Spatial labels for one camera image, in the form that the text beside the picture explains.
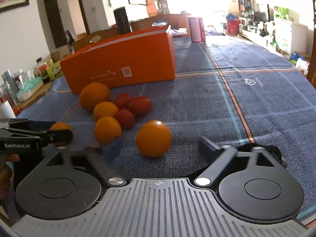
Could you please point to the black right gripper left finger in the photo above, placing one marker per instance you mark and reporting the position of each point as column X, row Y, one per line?
column 65, row 184

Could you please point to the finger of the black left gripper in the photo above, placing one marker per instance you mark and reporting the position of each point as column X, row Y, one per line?
column 59, row 136

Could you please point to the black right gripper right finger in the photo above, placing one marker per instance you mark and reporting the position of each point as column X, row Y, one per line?
column 251, row 181

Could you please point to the large orange fruit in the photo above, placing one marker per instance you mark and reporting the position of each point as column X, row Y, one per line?
column 93, row 94

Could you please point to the red tomato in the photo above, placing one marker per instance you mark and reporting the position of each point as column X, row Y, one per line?
column 140, row 106
column 122, row 101
column 125, row 118

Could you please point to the person's hand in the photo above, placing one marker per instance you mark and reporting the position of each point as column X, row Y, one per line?
column 6, row 174

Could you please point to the tissue pack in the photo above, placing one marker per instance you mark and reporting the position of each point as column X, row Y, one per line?
column 29, row 89

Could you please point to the bottle with red label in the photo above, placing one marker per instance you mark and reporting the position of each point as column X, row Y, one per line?
column 42, row 68

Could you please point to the blue checked tablecloth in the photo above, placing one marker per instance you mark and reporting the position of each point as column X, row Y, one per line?
column 232, row 92

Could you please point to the wooden chair left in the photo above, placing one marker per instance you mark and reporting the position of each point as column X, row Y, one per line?
column 94, row 38

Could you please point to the wooden chair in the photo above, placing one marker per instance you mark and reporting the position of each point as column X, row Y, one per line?
column 178, row 22
column 94, row 38

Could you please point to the orange cardboard box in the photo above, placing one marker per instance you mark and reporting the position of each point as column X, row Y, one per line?
column 136, row 58

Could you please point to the black cylindrical speaker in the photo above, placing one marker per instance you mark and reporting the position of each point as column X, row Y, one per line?
column 122, row 22

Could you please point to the red basket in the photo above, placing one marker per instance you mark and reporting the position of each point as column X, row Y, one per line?
column 233, row 27

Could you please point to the pink cylindrical can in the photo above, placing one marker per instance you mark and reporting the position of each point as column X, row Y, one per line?
column 197, row 31

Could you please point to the wooden chair back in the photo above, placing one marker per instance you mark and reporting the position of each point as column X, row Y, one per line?
column 178, row 22

